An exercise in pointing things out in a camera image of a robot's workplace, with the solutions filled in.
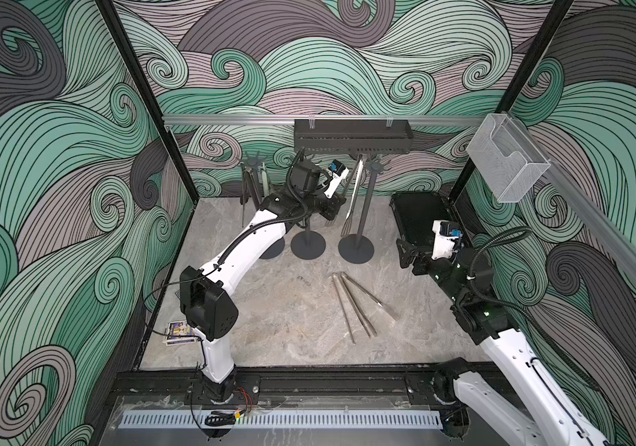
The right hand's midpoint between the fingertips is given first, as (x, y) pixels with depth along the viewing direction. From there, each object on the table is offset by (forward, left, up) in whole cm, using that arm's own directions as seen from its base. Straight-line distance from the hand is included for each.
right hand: (410, 240), depth 72 cm
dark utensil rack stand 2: (+16, +9, -28) cm, 33 cm away
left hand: (+13, +17, +4) cm, 22 cm away
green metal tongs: (+17, +40, +7) cm, 44 cm away
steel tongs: (+6, +16, +2) cm, 17 cm away
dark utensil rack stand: (+18, +28, -27) cm, 43 cm away
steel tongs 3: (-6, +16, -29) cm, 33 cm away
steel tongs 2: (+4, +15, -27) cm, 31 cm away
